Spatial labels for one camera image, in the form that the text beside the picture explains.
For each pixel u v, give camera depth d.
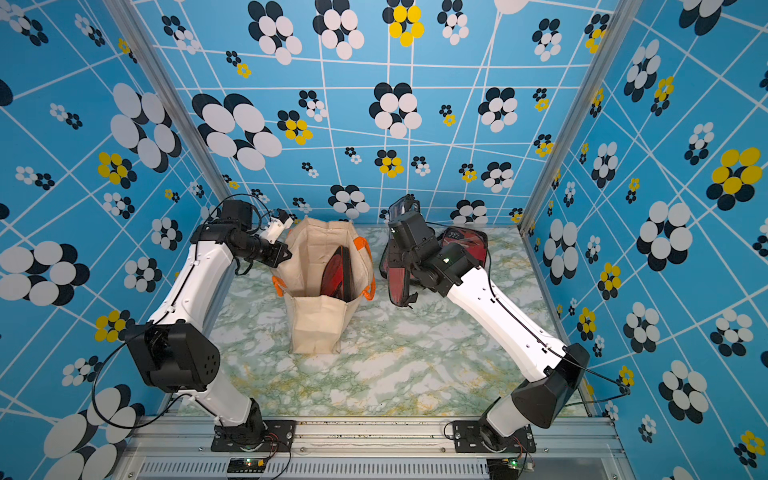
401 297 0.71
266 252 0.73
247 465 0.72
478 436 0.64
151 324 0.45
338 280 0.89
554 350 0.41
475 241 1.12
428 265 0.48
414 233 0.50
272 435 0.73
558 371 0.39
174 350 0.44
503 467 0.70
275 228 0.75
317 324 0.76
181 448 0.73
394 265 0.64
